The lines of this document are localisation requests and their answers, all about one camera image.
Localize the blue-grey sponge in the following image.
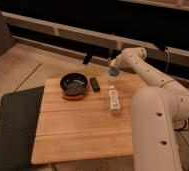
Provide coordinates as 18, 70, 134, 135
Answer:
109, 67, 119, 76

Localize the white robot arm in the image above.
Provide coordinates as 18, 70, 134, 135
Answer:
111, 47, 189, 171

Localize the black ceramic bowl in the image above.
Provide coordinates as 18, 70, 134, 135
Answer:
60, 73, 88, 96

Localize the clear glass cup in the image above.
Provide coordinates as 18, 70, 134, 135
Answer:
108, 70, 119, 85

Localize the small black block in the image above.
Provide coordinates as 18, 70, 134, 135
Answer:
90, 77, 100, 92

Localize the red coaster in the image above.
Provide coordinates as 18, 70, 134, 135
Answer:
62, 94, 84, 101

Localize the wooden board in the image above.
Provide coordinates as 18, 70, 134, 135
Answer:
31, 73, 145, 164

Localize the dark green mat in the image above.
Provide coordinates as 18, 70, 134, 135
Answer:
0, 86, 44, 171

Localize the black clamp on rail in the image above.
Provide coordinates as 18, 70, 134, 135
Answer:
83, 51, 94, 65

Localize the wooden rail shelf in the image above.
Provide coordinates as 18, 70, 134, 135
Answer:
2, 12, 189, 67

